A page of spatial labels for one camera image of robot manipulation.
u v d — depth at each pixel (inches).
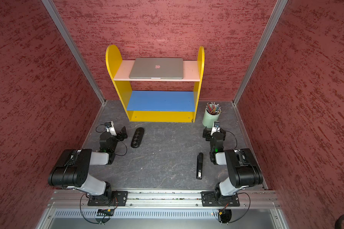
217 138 28.1
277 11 28.5
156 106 37.3
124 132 34.7
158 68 31.9
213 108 39.0
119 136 32.9
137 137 37.3
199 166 32.7
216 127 31.0
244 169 17.9
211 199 29.1
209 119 39.0
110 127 31.1
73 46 34.2
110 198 26.9
